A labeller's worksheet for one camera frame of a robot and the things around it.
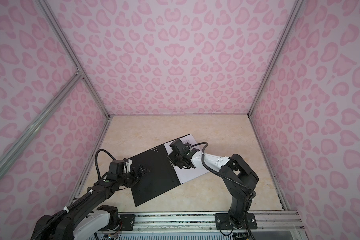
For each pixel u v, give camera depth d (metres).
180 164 0.80
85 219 0.49
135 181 0.77
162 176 0.89
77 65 0.89
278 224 0.73
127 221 0.73
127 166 0.72
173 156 0.79
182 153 0.69
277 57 0.86
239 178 0.46
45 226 0.39
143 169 0.78
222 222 0.74
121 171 0.71
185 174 0.88
